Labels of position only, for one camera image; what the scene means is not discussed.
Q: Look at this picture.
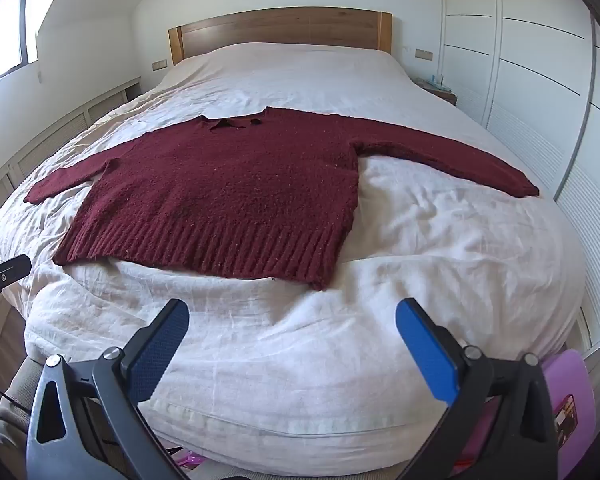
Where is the window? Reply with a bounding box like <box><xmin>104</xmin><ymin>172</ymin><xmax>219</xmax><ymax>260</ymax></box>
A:
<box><xmin>0</xmin><ymin>0</ymin><xmax>41</xmax><ymax>88</ymax></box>

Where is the black cable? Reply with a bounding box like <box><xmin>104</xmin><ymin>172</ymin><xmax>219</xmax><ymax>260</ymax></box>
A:
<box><xmin>0</xmin><ymin>381</ymin><xmax>32</xmax><ymax>416</ymax></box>

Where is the wooden nightstand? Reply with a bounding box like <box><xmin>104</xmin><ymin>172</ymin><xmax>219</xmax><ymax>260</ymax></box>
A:
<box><xmin>414</xmin><ymin>76</ymin><xmax>458</xmax><ymax>107</ymax></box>

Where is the bed with white duvet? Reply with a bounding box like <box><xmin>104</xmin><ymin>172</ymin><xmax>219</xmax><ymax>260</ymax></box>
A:
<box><xmin>0</xmin><ymin>42</ymin><xmax>588</xmax><ymax>476</ymax></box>

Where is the low white cabinet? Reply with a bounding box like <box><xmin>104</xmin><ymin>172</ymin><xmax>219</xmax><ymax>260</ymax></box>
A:
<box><xmin>0</xmin><ymin>77</ymin><xmax>142</xmax><ymax>221</ymax></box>

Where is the white wardrobe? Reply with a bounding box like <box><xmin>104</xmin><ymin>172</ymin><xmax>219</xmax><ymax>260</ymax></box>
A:
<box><xmin>440</xmin><ymin>0</ymin><xmax>600</xmax><ymax>361</ymax></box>

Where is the beige cloth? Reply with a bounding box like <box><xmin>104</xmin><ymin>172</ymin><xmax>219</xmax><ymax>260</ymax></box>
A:
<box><xmin>0</xmin><ymin>355</ymin><xmax>47</xmax><ymax>450</ymax></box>

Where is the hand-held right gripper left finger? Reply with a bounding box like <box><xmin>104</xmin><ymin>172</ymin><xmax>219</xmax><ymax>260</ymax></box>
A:
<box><xmin>26</xmin><ymin>298</ymin><xmax>191</xmax><ymax>480</ymax></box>

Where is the wooden bed headboard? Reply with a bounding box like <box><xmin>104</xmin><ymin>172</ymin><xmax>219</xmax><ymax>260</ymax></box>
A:
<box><xmin>168</xmin><ymin>7</ymin><xmax>393</xmax><ymax>67</ymax></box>

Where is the maroon knit sweater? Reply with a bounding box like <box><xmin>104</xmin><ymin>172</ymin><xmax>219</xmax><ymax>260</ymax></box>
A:
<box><xmin>23</xmin><ymin>106</ymin><xmax>540</xmax><ymax>292</ymax></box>

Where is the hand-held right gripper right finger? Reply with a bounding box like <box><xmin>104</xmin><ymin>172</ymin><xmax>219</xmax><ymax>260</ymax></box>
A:
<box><xmin>395</xmin><ymin>297</ymin><xmax>574</xmax><ymax>480</ymax></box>

